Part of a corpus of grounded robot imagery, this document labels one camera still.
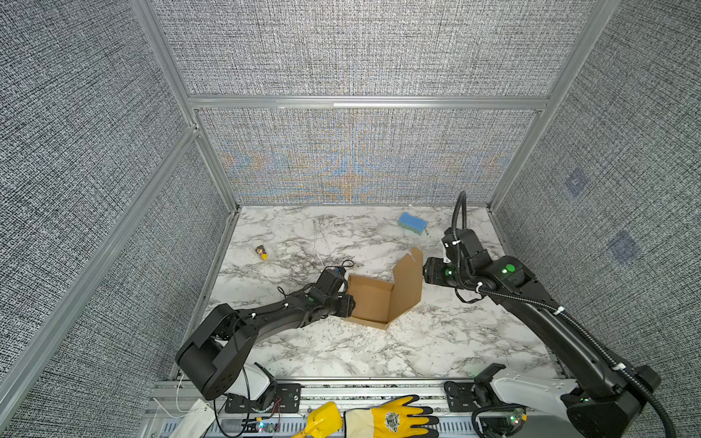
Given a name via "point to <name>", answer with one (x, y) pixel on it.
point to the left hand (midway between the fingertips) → (351, 305)
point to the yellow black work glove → (398, 419)
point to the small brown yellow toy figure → (260, 249)
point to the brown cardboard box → (381, 305)
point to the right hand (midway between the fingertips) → (430, 268)
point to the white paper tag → (195, 422)
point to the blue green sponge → (413, 223)
